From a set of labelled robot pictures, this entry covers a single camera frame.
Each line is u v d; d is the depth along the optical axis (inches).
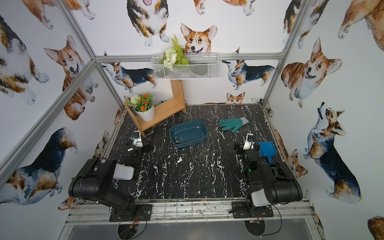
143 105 36.4
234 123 42.7
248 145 30.3
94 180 18.3
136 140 30.9
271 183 17.7
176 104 44.9
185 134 40.7
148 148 33.8
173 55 30.8
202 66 36.5
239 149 32.2
